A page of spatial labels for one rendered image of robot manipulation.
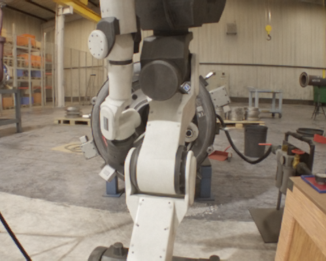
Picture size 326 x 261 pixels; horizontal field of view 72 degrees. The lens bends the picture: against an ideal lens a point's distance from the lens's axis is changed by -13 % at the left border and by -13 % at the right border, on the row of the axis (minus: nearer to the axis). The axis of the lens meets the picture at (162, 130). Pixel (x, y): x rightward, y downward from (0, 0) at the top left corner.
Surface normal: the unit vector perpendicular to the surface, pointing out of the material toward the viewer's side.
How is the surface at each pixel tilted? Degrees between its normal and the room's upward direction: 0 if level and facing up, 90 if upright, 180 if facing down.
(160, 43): 62
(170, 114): 52
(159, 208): 48
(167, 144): 38
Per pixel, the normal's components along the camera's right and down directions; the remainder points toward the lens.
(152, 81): -0.22, 0.44
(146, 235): -0.18, -0.55
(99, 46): -0.63, 0.38
